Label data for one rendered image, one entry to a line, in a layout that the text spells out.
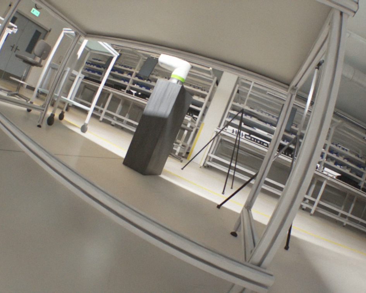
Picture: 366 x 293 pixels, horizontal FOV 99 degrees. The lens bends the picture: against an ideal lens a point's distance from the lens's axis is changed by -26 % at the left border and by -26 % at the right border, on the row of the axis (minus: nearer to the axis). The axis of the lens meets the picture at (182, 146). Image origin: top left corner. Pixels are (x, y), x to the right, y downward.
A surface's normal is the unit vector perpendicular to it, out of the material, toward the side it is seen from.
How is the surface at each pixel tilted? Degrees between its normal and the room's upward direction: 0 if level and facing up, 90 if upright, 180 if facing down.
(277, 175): 90
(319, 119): 90
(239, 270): 90
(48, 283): 0
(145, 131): 90
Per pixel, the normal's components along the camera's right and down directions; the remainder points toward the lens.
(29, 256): 0.39, -0.92
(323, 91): -0.26, -0.08
